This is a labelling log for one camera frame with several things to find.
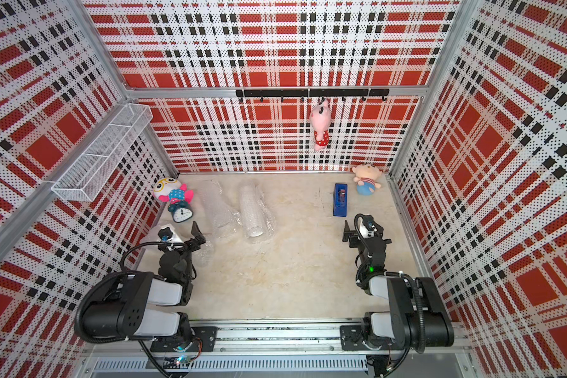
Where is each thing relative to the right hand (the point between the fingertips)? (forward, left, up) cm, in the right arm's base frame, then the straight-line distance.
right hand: (362, 220), depth 88 cm
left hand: (-3, +66, +2) cm, 66 cm away
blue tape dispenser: (+15, +6, -7) cm, 18 cm away
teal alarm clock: (+9, +76, -7) cm, 77 cm away
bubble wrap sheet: (+5, +58, -5) cm, 59 cm away
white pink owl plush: (+21, +84, -6) cm, 87 cm away
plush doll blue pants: (+29, -8, -7) cm, 31 cm away
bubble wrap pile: (+5, +42, -5) cm, 43 cm away
